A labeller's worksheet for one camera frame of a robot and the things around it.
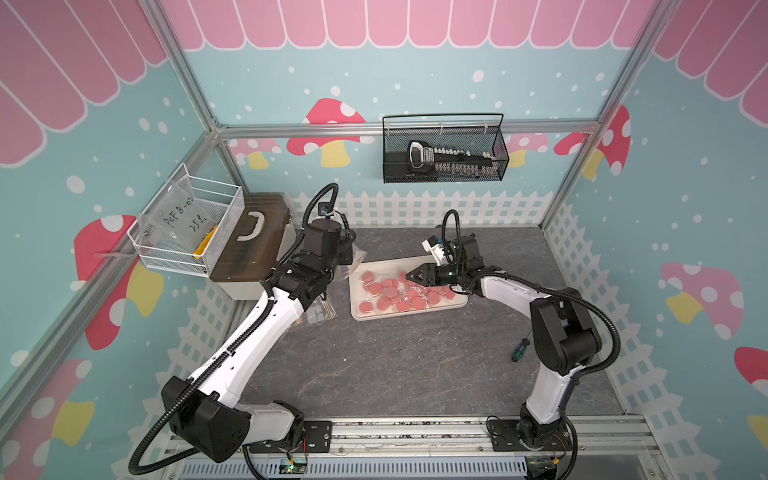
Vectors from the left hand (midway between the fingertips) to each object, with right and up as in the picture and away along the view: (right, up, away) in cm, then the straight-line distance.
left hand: (338, 241), depth 76 cm
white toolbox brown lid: (-27, +2, +15) cm, 31 cm away
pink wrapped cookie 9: (+13, -13, +25) cm, 31 cm away
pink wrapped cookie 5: (+11, -19, +21) cm, 30 cm away
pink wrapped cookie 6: (+17, -20, +20) cm, 33 cm away
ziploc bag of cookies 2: (-9, -21, +21) cm, 31 cm away
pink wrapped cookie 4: (+13, -15, +23) cm, 31 cm away
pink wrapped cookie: (+5, -11, +27) cm, 30 cm away
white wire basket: (-31, +12, +4) cm, 34 cm away
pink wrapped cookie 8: (+27, -17, +22) cm, 39 cm away
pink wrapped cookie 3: (+8, -14, +24) cm, 29 cm away
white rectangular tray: (+15, -8, +27) cm, 32 cm away
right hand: (+19, -10, +13) cm, 25 cm away
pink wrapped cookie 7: (+22, -19, +19) cm, 35 cm away
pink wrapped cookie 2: (+5, -20, +21) cm, 30 cm away
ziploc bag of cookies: (+4, -4, +12) cm, 13 cm away
